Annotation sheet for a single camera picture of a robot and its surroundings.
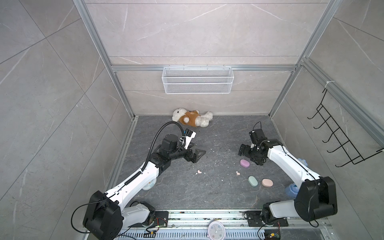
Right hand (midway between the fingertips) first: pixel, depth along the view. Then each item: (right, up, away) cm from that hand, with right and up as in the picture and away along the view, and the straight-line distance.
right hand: (245, 154), depth 87 cm
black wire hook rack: (+37, +8, -23) cm, 44 cm away
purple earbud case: (+2, -6, +6) cm, 9 cm away
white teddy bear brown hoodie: (-31, +23, +18) cm, 43 cm away
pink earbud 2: (-4, -11, +1) cm, 12 cm away
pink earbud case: (+12, -16, -3) cm, 20 cm away
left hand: (-28, +7, -11) cm, 30 cm away
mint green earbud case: (+4, -15, -3) cm, 15 cm away
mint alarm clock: (-55, -17, -4) cm, 58 cm away
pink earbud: (-27, -11, +2) cm, 29 cm away
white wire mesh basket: (-28, +49, +14) cm, 58 cm away
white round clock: (-20, -32, -18) cm, 42 cm away
